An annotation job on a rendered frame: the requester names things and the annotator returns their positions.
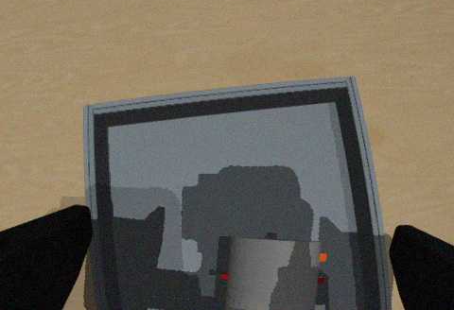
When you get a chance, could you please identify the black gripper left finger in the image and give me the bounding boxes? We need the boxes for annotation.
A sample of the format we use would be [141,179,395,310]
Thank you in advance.
[0,204,94,310]

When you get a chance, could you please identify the grey cylinder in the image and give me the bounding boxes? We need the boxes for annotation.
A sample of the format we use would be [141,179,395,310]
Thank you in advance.
[219,237,326,310]

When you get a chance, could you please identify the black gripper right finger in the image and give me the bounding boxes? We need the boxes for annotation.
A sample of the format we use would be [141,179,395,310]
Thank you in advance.
[390,224,454,310]

